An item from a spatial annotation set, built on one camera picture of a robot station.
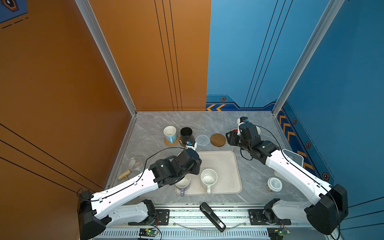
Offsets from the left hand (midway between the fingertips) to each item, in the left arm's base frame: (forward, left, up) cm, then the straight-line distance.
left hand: (200, 160), depth 72 cm
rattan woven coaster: (+21, +18, -18) cm, 33 cm away
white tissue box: (+10, -57, -14) cm, 59 cm away
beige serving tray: (+8, -16, -20) cm, 27 cm away
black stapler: (-18, -3, -15) cm, 23 cm away
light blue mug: (+23, +19, -10) cm, 31 cm away
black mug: (+25, +9, -13) cm, 30 cm away
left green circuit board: (-27, +24, -21) cm, 42 cm away
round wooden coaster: (+25, -13, -19) cm, 34 cm away
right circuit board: (-26, -39, -19) cm, 51 cm away
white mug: (-2, -5, -18) cm, 19 cm away
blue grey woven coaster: (+25, -2, -19) cm, 31 cm away
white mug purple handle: (-5, +9, -20) cm, 22 cm away
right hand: (+14, -15, +2) cm, 21 cm away
